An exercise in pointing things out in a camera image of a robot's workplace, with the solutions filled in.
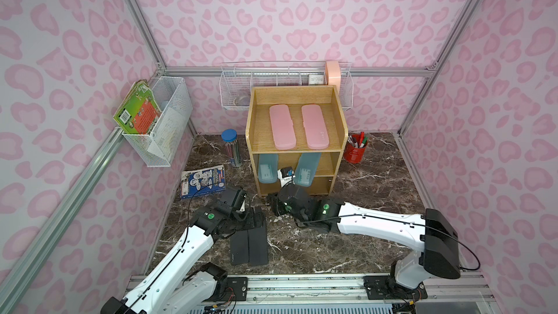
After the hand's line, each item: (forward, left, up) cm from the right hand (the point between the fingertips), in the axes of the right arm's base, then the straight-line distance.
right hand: (271, 196), depth 75 cm
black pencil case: (-13, +12, -16) cm, 24 cm away
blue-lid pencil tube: (+28, +20, 0) cm, 34 cm away
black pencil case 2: (-12, +6, -16) cm, 21 cm away
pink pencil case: (+20, -4, +13) cm, 24 cm away
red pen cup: (+31, -36, -12) cm, 49 cm away
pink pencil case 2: (+20, -15, +13) cm, 29 cm away
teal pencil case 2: (+13, -13, -1) cm, 18 cm away
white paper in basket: (+23, +41, +10) cm, 47 cm away
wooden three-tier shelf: (+21, -10, +13) cm, 26 cm away
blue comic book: (+15, +36, -16) cm, 42 cm away
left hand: (-4, +6, -7) cm, 10 cm away
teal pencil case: (+13, +2, -1) cm, 13 cm away
